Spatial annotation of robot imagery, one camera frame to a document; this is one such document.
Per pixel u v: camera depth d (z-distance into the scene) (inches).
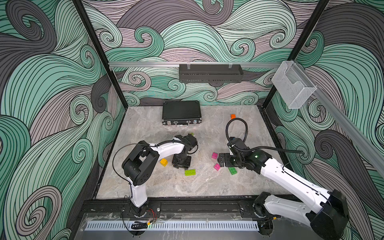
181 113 46.6
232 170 33.6
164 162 34.2
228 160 27.5
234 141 23.7
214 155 36.2
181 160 30.0
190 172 33.6
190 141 30.9
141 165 18.7
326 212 14.6
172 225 27.5
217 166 34.3
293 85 30.6
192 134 41.1
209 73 37.4
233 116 44.9
